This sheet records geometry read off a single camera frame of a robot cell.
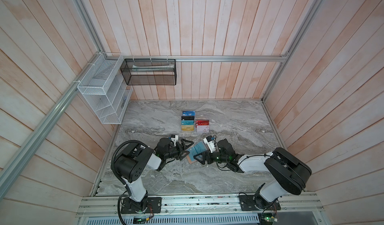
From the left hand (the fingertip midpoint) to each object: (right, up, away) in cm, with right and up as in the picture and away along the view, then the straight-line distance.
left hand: (192, 149), depth 87 cm
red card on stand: (+7, +15, +14) cm, 22 cm away
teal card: (+4, -1, +5) cm, 7 cm away
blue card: (-2, +21, +11) cm, 24 cm away
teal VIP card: (-2, +15, +13) cm, 20 cm away
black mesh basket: (-30, +51, +16) cm, 61 cm away
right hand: (+3, -3, -1) cm, 5 cm away
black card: (-3, +18, +13) cm, 22 cm away
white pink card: (+8, +11, +14) cm, 19 cm away
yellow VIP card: (-3, +12, +14) cm, 18 cm away
